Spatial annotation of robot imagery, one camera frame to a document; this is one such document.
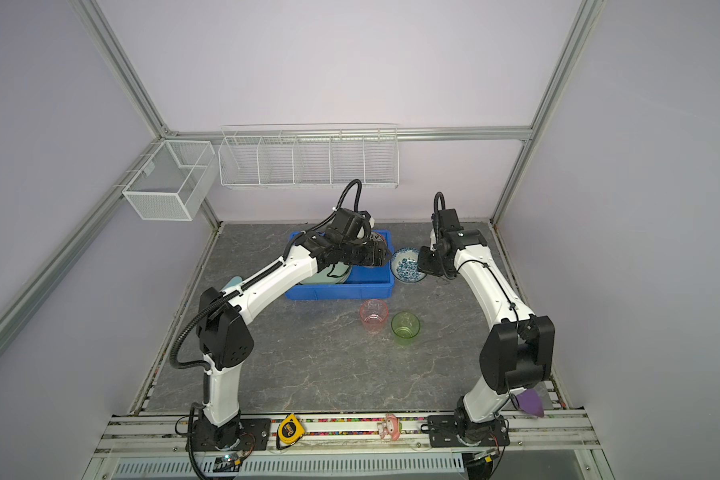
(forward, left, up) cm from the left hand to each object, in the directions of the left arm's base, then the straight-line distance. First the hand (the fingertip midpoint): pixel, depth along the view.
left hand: (384, 258), depth 83 cm
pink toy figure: (-38, +1, -18) cm, 42 cm away
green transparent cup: (-12, -6, -20) cm, 24 cm away
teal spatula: (+9, +50, -20) cm, 55 cm away
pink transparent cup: (-7, +4, -20) cm, 21 cm away
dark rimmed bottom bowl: (+2, -6, -6) cm, 9 cm away
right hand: (-1, -13, -4) cm, 13 cm away
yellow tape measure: (-38, +26, -19) cm, 50 cm away
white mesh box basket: (+31, +68, +5) cm, 75 cm away
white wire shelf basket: (+38, +22, +9) cm, 45 cm away
